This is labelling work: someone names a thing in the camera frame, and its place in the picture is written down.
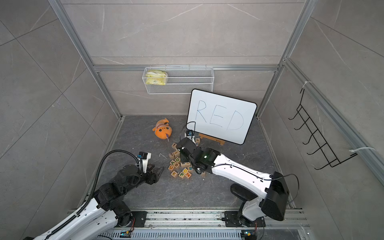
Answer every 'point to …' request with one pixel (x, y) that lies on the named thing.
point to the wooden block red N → (188, 175)
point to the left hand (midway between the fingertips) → (160, 165)
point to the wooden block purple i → (174, 145)
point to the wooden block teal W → (190, 169)
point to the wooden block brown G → (176, 165)
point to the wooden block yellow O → (185, 171)
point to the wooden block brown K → (174, 173)
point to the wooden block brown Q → (185, 164)
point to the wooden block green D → (177, 159)
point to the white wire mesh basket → (178, 80)
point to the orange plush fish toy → (162, 130)
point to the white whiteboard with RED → (220, 117)
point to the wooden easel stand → (222, 142)
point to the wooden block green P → (181, 175)
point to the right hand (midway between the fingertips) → (186, 150)
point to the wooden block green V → (172, 162)
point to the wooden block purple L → (171, 155)
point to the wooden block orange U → (171, 167)
